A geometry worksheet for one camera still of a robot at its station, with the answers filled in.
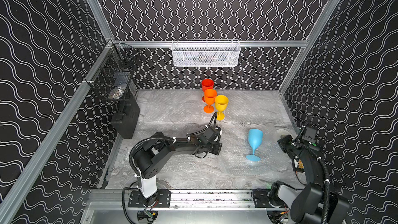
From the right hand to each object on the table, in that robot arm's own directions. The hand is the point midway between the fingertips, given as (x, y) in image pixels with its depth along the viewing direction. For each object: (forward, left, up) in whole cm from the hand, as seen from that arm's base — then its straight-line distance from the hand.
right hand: (281, 142), depth 84 cm
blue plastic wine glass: (+3, +13, -3) cm, 13 cm away
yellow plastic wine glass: (+21, +32, +7) cm, 39 cm away
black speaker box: (+9, +85, +9) cm, 86 cm away
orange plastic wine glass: (+28, +38, +7) cm, 48 cm away
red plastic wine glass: (+43, +40, +3) cm, 59 cm away
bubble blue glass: (+1, +24, -9) cm, 25 cm away
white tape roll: (+12, -8, -9) cm, 17 cm away
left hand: (-1, +32, -5) cm, 32 cm away
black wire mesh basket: (+32, +96, +20) cm, 104 cm away
